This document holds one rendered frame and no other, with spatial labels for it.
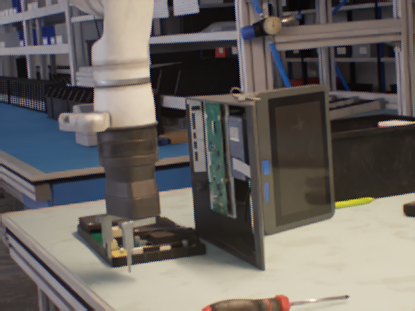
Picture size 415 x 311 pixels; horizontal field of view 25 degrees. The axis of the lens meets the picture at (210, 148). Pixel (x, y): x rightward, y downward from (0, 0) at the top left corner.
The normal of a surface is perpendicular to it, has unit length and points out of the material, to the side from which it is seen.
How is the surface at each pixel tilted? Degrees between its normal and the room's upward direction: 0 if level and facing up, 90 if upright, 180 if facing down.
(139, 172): 101
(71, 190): 90
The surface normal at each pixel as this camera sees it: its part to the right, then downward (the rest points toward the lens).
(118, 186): -0.84, 0.07
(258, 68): 0.37, 0.09
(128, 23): 0.47, 0.33
